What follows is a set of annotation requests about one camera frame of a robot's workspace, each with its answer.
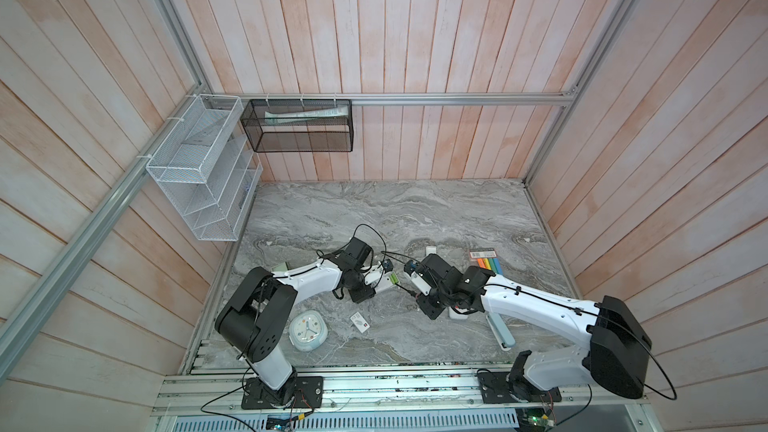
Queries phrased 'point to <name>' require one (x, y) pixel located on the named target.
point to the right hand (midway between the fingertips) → (422, 299)
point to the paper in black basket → (305, 114)
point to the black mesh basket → (299, 125)
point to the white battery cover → (431, 249)
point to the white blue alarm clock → (308, 330)
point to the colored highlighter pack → (486, 258)
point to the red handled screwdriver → (412, 292)
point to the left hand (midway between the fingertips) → (364, 289)
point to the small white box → (360, 322)
